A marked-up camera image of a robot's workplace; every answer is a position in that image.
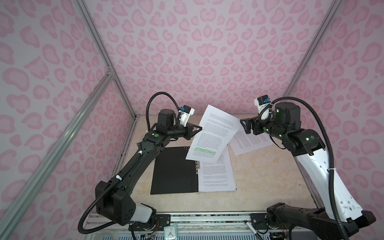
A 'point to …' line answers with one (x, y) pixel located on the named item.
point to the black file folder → (172, 173)
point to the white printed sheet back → (241, 142)
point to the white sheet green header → (218, 130)
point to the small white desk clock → (170, 232)
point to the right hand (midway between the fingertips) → (250, 116)
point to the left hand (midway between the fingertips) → (202, 126)
